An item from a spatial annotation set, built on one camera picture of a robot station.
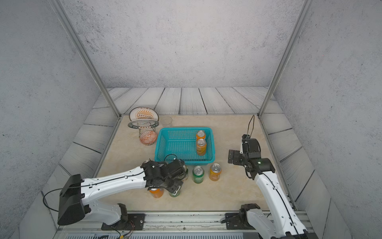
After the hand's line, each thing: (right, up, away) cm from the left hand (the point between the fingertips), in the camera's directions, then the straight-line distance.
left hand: (178, 187), depth 75 cm
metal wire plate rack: (-27, +31, +30) cm, 51 cm away
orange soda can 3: (+12, +18, +16) cm, 27 cm away
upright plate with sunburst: (-27, +39, +27) cm, 54 cm away
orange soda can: (+19, +6, +4) cm, 21 cm away
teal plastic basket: (-2, +19, +30) cm, 35 cm away
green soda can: (+10, +6, +4) cm, 13 cm away
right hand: (+32, +16, +4) cm, 36 cm away
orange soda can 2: (+12, +25, +21) cm, 35 cm away
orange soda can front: (-11, -3, +2) cm, 12 cm away
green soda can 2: (-3, -6, +4) cm, 8 cm away
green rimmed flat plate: (-34, +32, +21) cm, 51 cm away
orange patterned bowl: (-24, +22, +30) cm, 44 cm away
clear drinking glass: (-13, +34, +37) cm, 52 cm away
